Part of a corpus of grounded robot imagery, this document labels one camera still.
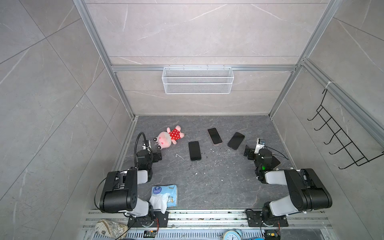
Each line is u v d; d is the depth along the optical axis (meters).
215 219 0.75
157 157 0.87
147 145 0.80
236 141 1.05
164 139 0.95
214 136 1.08
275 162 0.95
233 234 0.66
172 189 0.78
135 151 0.69
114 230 0.67
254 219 0.73
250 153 0.84
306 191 0.45
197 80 1.01
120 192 0.44
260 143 0.80
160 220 0.73
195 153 0.99
